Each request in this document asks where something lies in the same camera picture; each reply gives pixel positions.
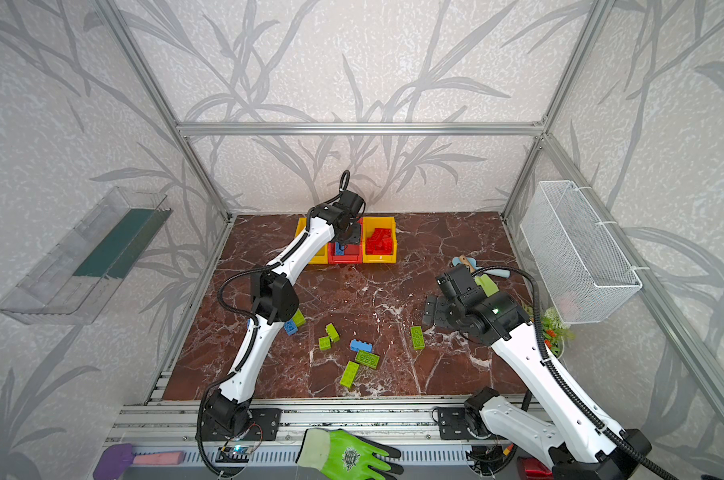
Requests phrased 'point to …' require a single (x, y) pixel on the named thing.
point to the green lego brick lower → (367, 358)
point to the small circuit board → (233, 454)
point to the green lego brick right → (417, 337)
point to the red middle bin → (353, 253)
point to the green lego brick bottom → (349, 374)
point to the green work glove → (342, 455)
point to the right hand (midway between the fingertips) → (442, 303)
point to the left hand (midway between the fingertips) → (353, 227)
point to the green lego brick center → (332, 332)
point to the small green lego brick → (325, 343)
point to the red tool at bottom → (531, 469)
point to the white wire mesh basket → (584, 270)
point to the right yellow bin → (369, 224)
